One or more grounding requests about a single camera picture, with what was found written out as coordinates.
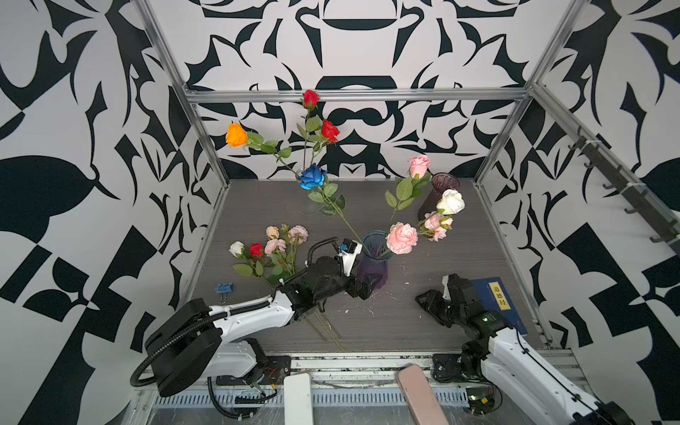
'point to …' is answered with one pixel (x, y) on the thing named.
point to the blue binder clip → (224, 289)
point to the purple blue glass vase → (374, 258)
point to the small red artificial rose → (313, 123)
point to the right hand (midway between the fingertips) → (420, 300)
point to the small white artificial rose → (236, 250)
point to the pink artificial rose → (407, 188)
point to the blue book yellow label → (492, 297)
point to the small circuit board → (481, 398)
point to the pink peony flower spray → (401, 236)
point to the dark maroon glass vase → (440, 182)
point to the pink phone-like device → (423, 404)
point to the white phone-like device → (297, 399)
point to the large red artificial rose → (329, 134)
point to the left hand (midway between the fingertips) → (374, 264)
